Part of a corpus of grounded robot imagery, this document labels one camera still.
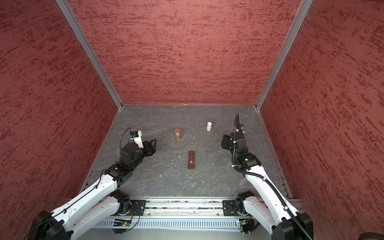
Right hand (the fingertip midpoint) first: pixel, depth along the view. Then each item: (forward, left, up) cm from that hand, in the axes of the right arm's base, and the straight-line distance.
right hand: (226, 139), depth 81 cm
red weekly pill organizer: (-5, +20, -15) cm, 26 cm away
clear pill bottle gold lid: (+12, +29, -12) cm, 34 cm away
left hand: (0, +41, -2) cm, 42 cm away
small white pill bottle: (+19, +7, -12) cm, 24 cm away
